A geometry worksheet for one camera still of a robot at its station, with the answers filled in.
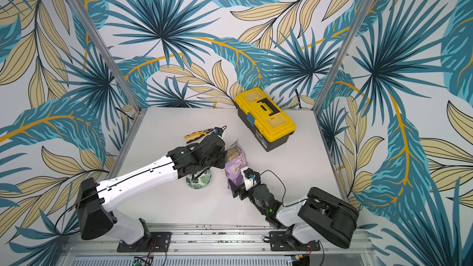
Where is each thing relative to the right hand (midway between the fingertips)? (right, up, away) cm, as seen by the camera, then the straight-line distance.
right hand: (230, 182), depth 81 cm
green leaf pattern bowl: (-15, -2, +9) cm, 17 cm away
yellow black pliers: (-21, +19, +26) cm, 39 cm away
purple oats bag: (+3, +11, -4) cm, 12 cm away
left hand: (-3, +12, -4) cm, 13 cm away
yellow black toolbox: (+19, +25, +10) cm, 33 cm away
